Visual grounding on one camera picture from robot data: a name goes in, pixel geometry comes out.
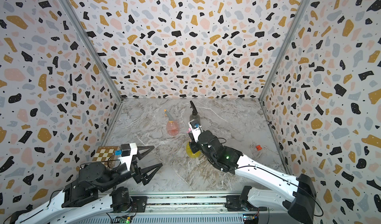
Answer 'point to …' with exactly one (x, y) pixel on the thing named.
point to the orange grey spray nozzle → (170, 118)
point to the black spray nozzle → (194, 110)
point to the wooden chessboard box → (106, 155)
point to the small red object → (258, 147)
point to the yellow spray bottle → (190, 152)
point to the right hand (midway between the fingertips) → (191, 133)
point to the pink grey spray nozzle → (189, 130)
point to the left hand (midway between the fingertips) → (158, 156)
